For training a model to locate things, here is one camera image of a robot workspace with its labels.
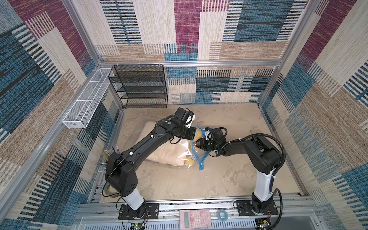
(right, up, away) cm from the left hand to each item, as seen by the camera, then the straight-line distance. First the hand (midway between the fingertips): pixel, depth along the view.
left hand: (195, 134), depth 81 cm
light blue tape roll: (+13, -40, -7) cm, 43 cm away
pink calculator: (0, -40, -11) cm, 41 cm away
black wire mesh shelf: (-39, +33, +28) cm, 58 cm away
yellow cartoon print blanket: (-3, -15, +4) cm, 16 cm away
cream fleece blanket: (-13, -12, +5) cm, 18 cm away
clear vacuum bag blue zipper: (+2, -14, +4) cm, 15 cm away
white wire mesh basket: (-58, +12, -8) cm, 59 cm away
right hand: (+1, -9, +15) cm, 18 cm away
